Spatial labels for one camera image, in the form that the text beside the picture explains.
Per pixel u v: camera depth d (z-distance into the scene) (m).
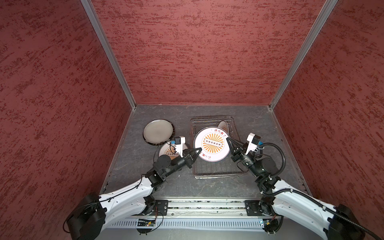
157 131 1.06
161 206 0.75
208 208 0.76
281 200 0.55
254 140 0.60
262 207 0.65
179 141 0.64
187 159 0.62
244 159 0.62
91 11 0.72
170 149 0.66
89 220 0.41
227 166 0.89
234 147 0.67
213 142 0.68
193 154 0.70
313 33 0.81
